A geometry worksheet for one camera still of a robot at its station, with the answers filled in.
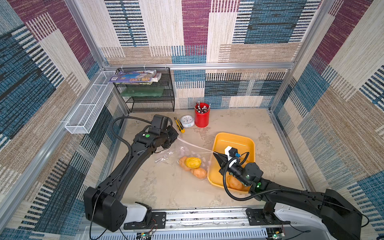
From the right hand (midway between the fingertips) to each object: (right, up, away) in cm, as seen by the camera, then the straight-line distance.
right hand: (215, 154), depth 76 cm
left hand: (-18, +10, +4) cm, 21 cm away
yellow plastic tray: (+23, +2, +22) cm, 31 cm away
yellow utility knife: (-21, +14, +33) cm, 41 cm away
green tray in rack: (-45, +36, +24) cm, 62 cm away
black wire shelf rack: (-33, +32, +44) cm, 63 cm away
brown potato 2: (+10, -16, +4) cm, 19 cm away
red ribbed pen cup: (-5, +21, +26) cm, 34 cm away
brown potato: (-8, -10, +4) cm, 13 cm away
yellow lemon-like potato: (-11, -5, +4) cm, 13 cm away
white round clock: (-15, +17, +36) cm, 43 cm away
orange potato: (-17, -6, +9) cm, 20 cm away
